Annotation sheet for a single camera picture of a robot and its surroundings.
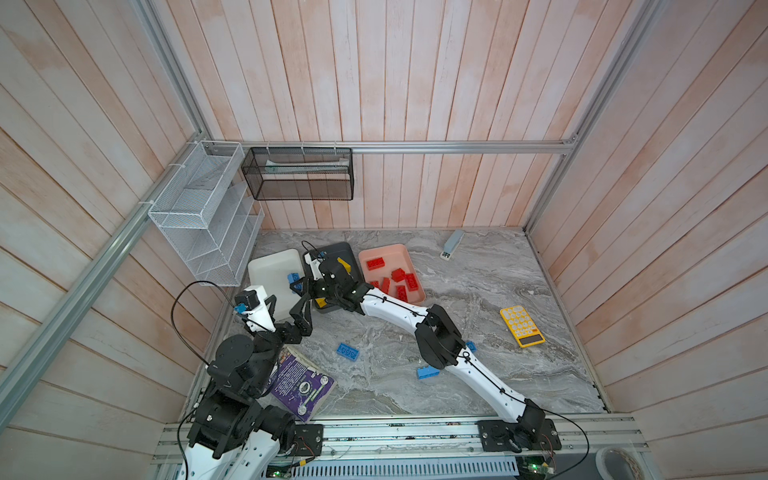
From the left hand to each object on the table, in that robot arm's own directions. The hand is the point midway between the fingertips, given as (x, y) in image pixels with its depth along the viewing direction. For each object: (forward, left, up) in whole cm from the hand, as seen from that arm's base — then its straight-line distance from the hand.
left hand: (294, 302), depth 64 cm
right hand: (+17, +9, -20) cm, 28 cm away
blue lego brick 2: (+1, -9, -30) cm, 31 cm away
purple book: (-10, +3, -28) cm, 30 cm away
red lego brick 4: (+24, -17, -28) cm, 41 cm away
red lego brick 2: (+26, -31, -30) cm, 50 cm away
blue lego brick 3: (+2, -47, -29) cm, 55 cm away
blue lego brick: (+19, +8, -18) cm, 27 cm away
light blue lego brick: (-6, -32, -27) cm, 43 cm away
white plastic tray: (+30, +21, -30) cm, 48 cm away
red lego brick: (+34, -17, -29) cm, 47 cm away
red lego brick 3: (+23, -21, -28) cm, 42 cm away
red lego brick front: (+21, -26, -29) cm, 44 cm away
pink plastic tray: (+31, -23, -30) cm, 49 cm away
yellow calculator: (+7, -64, -29) cm, 71 cm away
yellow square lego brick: (+12, -1, -20) cm, 24 cm away
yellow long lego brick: (+32, -7, -29) cm, 44 cm away
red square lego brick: (+28, -26, -28) cm, 47 cm away
